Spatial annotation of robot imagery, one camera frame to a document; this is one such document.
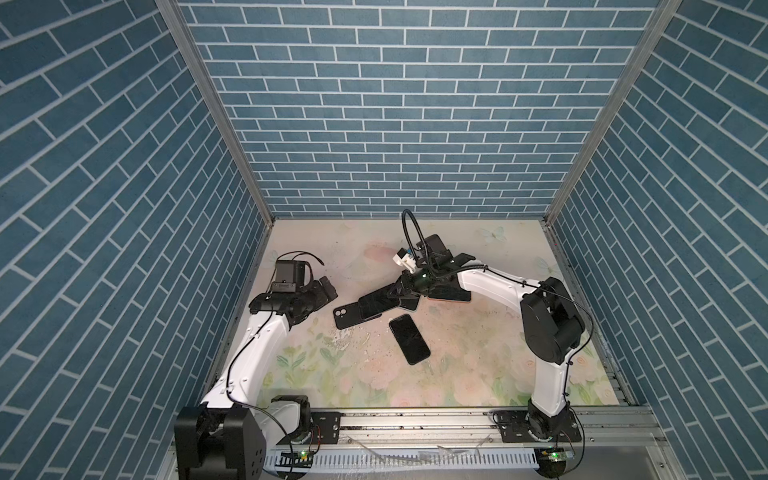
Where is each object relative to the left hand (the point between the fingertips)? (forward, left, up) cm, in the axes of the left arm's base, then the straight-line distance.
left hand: (327, 294), depth 83 cm
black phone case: (0, -5, -13) cm, 14 cm away
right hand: (+1, -17, 0) cm, 17 cm away
